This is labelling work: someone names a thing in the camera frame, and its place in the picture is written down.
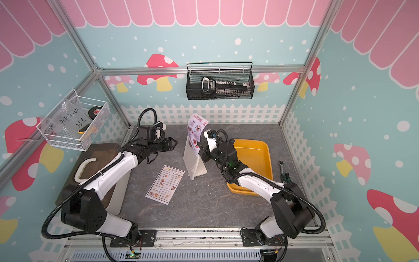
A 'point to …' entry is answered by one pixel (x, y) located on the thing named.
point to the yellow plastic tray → (254, 154)
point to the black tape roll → (94, 111)
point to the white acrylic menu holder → (193, 161)
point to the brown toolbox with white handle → (88, 161)
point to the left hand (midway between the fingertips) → (174, 144)
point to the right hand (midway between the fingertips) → (198, 143)
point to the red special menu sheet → (196, 124)
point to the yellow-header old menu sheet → (165, 184)
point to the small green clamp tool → (285, 176)
